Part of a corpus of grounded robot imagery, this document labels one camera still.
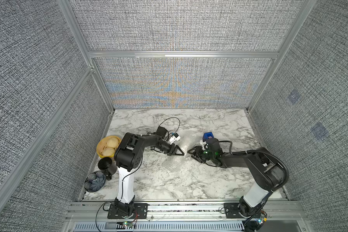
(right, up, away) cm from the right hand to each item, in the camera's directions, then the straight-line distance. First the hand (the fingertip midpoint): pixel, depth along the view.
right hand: (188, 149), depth 90 cm
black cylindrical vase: (-49, -7, -7) cm, 50 cm away
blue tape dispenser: (+14, +9, +5) cm, 17 cm away
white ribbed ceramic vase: (-2, +3, 0) cm, 3 cm away
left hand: (-4, -4, +2) cm, 6 cm away
